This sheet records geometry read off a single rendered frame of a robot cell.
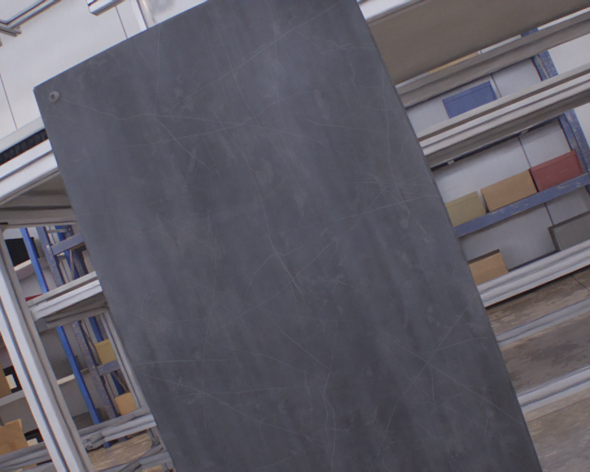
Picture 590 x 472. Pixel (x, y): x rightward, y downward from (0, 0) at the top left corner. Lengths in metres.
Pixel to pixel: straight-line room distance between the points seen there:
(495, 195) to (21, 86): 3.73
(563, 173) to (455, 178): 0.82
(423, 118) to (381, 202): 4.81
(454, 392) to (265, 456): 0.14
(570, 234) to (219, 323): 4.39
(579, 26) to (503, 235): 3.50
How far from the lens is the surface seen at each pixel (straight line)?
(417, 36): 1.50
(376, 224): 0.51
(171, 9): 0.64
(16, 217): 1.42
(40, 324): 3.05
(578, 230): 4.87
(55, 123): 0.58
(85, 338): 5.54
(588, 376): 1.89
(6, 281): 1.32
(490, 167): 5.28
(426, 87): 1.86
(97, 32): 6.11
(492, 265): 4.84
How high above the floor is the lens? 0.65
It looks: 2 degrees up
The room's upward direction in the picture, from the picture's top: 22 degrees counter-clockwise
